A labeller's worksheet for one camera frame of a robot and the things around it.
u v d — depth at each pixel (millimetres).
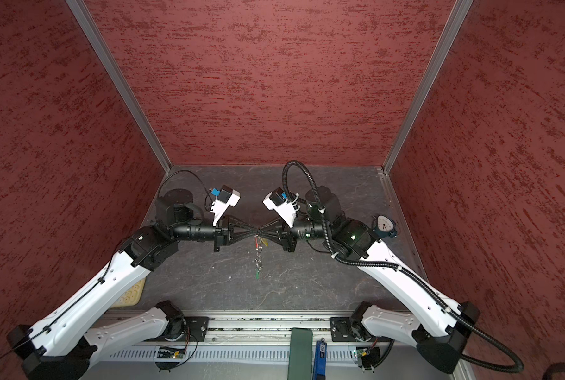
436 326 382
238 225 557
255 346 728
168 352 726
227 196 524
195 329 751
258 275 826
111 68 837
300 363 684
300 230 531
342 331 740
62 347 386
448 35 761
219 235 517
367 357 716
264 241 595
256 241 586
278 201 518
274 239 572
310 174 411
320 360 669
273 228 553
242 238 576
